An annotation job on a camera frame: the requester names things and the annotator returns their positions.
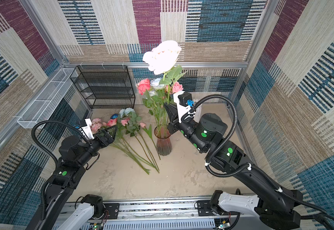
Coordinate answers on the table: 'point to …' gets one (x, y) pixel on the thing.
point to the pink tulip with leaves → (149, 132)
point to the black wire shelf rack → (105, 86)
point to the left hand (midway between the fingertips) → (112, 128)
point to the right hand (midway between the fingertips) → (168, 106)
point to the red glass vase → (163, 146)
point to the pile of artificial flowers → (136, 139)
